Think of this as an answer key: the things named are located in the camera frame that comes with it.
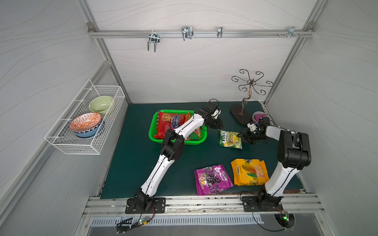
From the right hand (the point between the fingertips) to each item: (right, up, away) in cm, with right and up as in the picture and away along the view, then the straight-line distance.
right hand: (240, 136), depth 99 cm
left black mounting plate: (-50, -32, -25) cm, 64 cm away
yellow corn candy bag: (-1, -17, -19) cm, 26 cm away
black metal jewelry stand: (+4, +16, +13) cm, 21 cm away
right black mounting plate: (-3, -31, -25) cm, 40 cm away
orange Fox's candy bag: (-30, +4, -1) cm, 30 cm away
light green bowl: (-79, +20, -25) cm, 85 cm away
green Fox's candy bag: (-7, -1, -3) cm, 8 cm away
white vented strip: (-75, -37, -28) cm, 89 cm away
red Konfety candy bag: (-49, +10, -3) cm, 50 cm away
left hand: (-13, +7, -2) cm, 15 cm away
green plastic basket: (-32, -1, -8) cm, 33 cm away
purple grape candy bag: (-22, -20, -22) cm, 37 cm away
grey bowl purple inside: (+15, +15, +7) cm, 22 cm away
